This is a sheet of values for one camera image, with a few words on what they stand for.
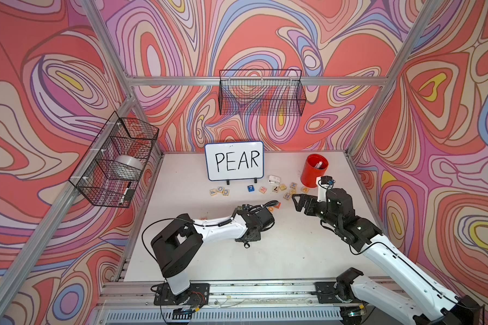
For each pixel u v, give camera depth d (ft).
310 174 3.32
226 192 3.32
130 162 2.41
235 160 3.32
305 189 3.32
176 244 1.56
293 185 3.42
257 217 2.23
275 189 3.33
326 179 2.18
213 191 3.32
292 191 3.34
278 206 3.16
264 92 3.14
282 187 3.40
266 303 2.37
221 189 3.34
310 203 2.18
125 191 2.37
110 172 2.41
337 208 1.81
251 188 3.36
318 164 3.26
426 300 1.33
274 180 3.43
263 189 3.34
